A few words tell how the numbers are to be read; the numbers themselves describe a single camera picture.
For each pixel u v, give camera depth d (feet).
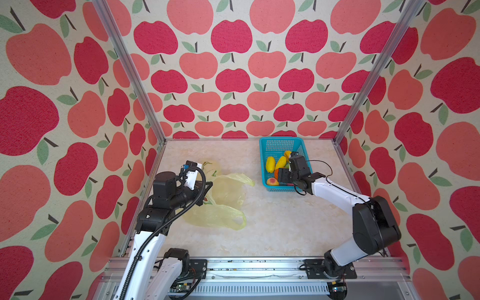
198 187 1.95
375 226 1.48
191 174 1.97
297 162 2.32
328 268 2.18
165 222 1.53
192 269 2.41
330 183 1.95
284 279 2.40
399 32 2.47
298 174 2.32
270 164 3.40
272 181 3.07
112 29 2.44
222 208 2.37
